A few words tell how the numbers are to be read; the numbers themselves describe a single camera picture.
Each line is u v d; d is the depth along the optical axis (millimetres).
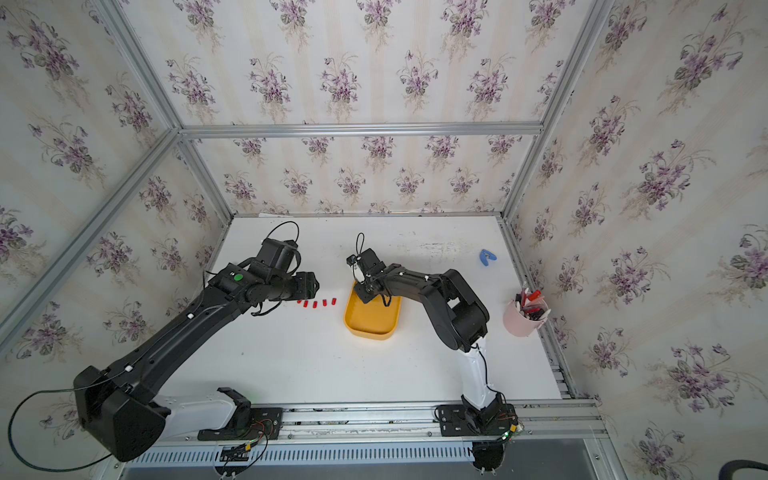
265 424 724
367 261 782
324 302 956
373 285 724
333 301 956
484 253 1073
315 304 952
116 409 368
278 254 590
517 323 819
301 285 688
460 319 523
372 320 894
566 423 748
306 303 952
